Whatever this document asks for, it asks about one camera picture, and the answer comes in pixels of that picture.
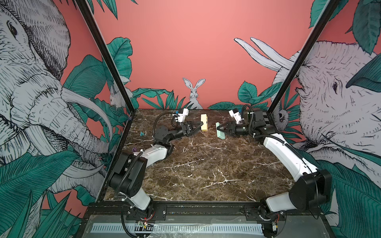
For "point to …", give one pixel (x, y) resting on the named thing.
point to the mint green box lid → (221, 134)
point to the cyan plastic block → (141, 134)
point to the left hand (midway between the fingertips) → (203, 125)
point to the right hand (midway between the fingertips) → (218, 127)
